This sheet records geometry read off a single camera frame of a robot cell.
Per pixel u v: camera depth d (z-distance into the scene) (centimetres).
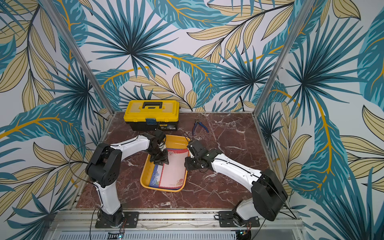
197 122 113
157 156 80
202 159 62
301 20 72
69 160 82
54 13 69
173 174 88
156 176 87
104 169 50
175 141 106
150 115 95
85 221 74
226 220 73
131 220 73
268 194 42
